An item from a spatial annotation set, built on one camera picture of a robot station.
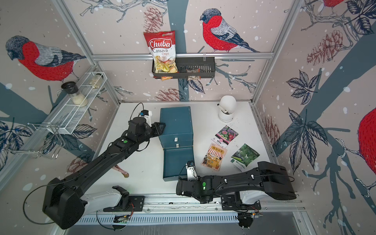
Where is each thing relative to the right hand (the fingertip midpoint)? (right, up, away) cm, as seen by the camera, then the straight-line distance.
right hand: (184, 183), depth 76 cm
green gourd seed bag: (+37, +10, +13) cm, 40 cm away
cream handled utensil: (+27, +39, +26) cm, 54 cm away
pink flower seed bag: (+26, +21, +23) cm, 40 cm away
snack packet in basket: (+5, +66, +16) cm, 68 cm away
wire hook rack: (-61, +27, -18) cm, 69 cm away
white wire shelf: (-60, +37, -3) cm, 70 cm away
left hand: (-11, +32, +3) cm, 34 cm away
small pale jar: (-53, +57, +9) cm, 78 cm away
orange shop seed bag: (+18, +10, +14) cm, 25 cm away
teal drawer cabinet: (-4, +22, +1) cm, 22 cm away
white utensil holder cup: (+30, +45, +25) cm, 59 cm away
